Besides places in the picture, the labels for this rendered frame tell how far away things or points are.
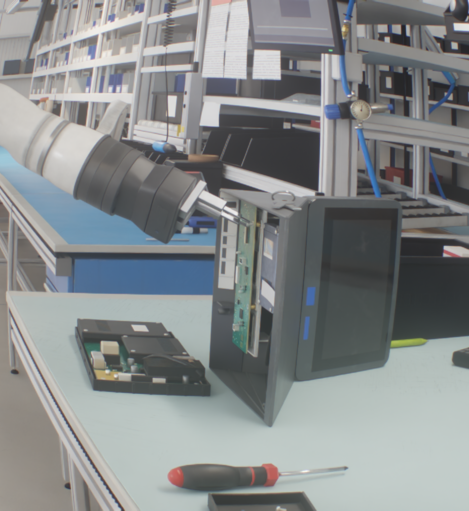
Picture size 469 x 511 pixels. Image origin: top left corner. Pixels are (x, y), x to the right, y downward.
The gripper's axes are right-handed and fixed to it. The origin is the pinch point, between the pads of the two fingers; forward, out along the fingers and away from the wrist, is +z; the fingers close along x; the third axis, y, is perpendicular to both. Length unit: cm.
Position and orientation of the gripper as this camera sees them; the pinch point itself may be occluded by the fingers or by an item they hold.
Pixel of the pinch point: (248, 223)
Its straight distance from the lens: 121.2
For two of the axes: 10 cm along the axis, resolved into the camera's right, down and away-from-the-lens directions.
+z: 8.9, 4.6, -0.9
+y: -4.1, 6.7, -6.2
